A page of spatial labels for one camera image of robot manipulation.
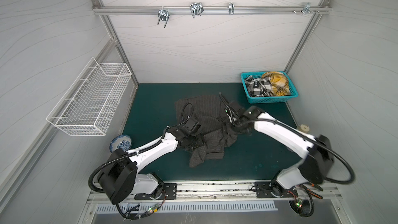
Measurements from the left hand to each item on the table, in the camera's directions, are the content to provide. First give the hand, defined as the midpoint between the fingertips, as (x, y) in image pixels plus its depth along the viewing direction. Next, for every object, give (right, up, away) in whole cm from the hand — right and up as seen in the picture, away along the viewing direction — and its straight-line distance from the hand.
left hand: (204, 141), depth 82 cm
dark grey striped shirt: (+3, +14, +19) cm, 23 cm away
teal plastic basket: (+40, +22, +22) cm, 51 cm away
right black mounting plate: (+30, -20, -10) cm, 37 cm away
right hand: (+14, +8, -1) cm, 16 cm away
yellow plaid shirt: (+54, +32, +25) cm, 67 cm away
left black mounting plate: (-17, -22, -9) cm, 29 cm away
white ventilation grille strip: (-3, -27, -12) cm, 30 cm away
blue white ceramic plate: (-48, -2, +6) cm, 48 cm away
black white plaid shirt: (+40, +31, +23) cm, 55 cm away
